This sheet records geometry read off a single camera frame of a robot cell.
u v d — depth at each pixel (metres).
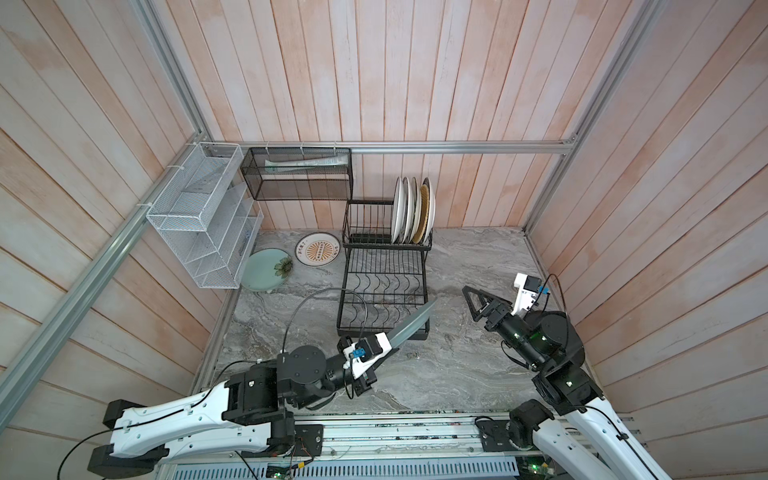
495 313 0.59
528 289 0.59
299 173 0.91
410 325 0.51
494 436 0.73
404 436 0.76
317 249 1.14
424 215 0.80
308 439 0.74
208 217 0.68
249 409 0.43
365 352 0.43
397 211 0.76
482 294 0.60
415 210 0.76
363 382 0.48
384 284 1.04
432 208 0.80
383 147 0.95
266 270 1.10
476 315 0.59
